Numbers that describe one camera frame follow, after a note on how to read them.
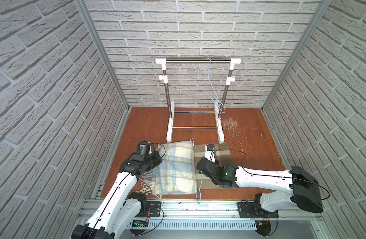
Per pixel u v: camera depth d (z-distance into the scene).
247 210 0.74
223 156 0.92
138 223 0.72
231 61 0.72
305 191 0.41
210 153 0.67
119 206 0.46
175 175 0.77
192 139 0.95
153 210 0.73
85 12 0.71
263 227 0.69
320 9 0.70
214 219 0.72
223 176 0.56
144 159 0.60
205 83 1.06
